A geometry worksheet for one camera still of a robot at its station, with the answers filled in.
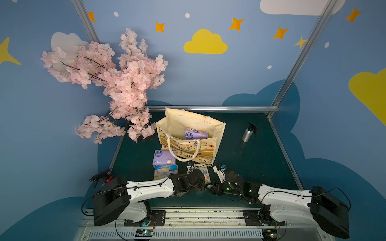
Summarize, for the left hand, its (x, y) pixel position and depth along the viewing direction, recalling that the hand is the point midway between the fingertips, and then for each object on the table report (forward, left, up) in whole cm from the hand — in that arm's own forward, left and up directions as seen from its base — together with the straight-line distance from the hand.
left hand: (203, 184), depth 81 cm
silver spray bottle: (+34, -32, +9) cm, 47 cm away
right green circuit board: (-22, -33, -5) cm, 39 cm away
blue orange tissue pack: (+6, +23, +2) cm, 24 cm away
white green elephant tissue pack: (0, -2, +2) cm, 3 cm away
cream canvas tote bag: (+33, +21, +4) cm, 39 cm away
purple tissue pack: (+15, +24, +1) cm, 29 cm away
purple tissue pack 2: (+24, +7, +14) cm, 29 cm away
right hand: (0, -3, +2) cm, 4 cm away
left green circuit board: (-22, +28, -4) cm, 36 cm away
